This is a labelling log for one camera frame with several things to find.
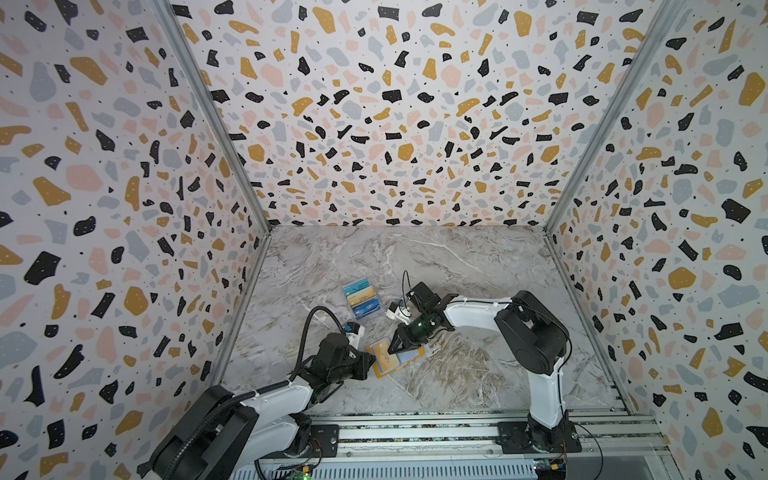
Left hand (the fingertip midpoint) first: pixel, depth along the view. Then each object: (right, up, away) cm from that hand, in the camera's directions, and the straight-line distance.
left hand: (381, 356), depth 85 cm
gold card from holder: (+1, -1, 0) cm, 2 cm away
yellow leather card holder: (+7, -1, 0) cm, 7 cm away
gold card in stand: (-7, +16, +10) cm, 20 cm away
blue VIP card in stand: (-5, +12, +9) cm, 16 cm away
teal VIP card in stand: (-9, +19, +11) cm, 24 cm away
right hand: (+2, +2, 0) cm, 3 cm away
